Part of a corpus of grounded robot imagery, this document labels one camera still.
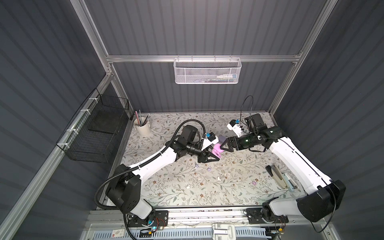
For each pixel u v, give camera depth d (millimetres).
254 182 846
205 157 667
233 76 912
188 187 831
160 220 728
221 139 690
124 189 424
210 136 650
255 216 737
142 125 1011
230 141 653
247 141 629
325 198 389
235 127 691
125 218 704
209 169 907
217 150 723
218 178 866
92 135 732
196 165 915
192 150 667
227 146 657
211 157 680
